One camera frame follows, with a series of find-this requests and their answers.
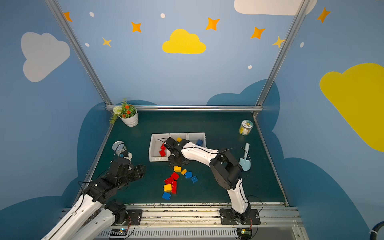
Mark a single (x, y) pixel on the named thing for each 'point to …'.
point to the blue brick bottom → (166, 196)
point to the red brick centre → (174, 177)
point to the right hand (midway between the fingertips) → (177, 163)
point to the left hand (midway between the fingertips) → (141, 167)
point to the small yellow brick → (183, 171)
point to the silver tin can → (119, 147)
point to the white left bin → (156, 141)
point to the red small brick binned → (162, 152)
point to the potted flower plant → (128, 113)
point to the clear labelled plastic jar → (246, 127)
